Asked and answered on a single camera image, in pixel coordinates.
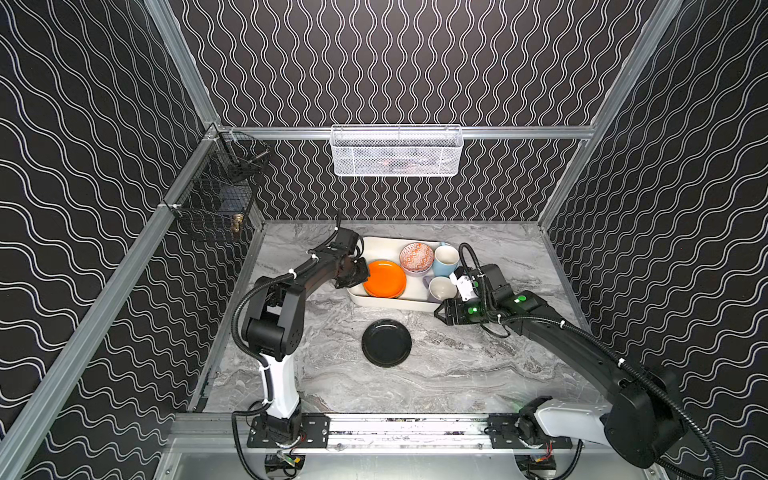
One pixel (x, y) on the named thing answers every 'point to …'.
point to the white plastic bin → (414, 296)
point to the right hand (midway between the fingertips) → (446, 312)
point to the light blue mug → (446, 258)
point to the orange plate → (387, 279)
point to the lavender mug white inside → (443, 288)
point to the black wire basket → (217, 197)
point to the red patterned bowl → (416, 258)
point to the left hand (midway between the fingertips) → (367, 274)
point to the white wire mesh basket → (396, 150)
